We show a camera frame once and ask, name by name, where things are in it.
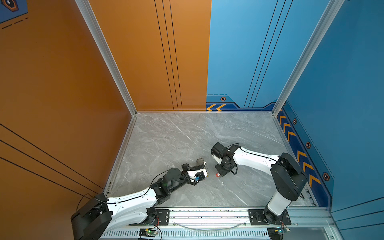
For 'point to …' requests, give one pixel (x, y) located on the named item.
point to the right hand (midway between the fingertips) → (221, 171)
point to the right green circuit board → (277, 233)
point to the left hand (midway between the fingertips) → (201, 162)
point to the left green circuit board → (147, 232)
